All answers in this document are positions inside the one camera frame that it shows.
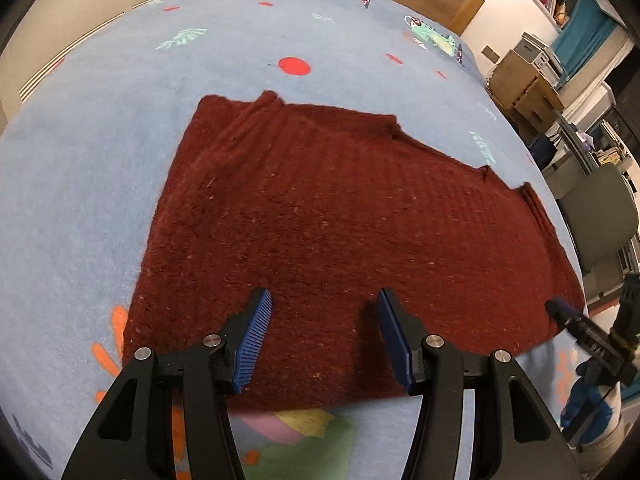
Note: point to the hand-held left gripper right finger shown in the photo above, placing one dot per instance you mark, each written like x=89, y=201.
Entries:
x=395, y=345

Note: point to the wall socket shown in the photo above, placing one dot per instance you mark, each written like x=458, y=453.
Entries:
x=489, y=53

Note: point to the grey printer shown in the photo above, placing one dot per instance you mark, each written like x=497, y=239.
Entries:
x=537, y=52

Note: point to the grey-green chair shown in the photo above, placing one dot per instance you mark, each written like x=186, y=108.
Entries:
x=595, y=220

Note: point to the blue printed blanket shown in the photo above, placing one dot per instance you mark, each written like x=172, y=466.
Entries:
x=90, y=185

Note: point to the brown wooden cabinet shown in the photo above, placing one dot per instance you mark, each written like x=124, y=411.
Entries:
x=525, y=90

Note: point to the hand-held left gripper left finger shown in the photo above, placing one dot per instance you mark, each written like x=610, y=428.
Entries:
x=252, y=342

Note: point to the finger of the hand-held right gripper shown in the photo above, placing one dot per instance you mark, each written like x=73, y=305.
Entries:
x=587, y=410
x=585, y=332

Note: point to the teal curtain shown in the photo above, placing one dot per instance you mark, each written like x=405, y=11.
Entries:
x=585, y=35

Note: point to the dark blue bag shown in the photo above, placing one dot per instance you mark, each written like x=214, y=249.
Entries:
x=545, y=152

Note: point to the dark red knitted sweater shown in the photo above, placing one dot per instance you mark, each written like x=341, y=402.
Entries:
x=325, y=235

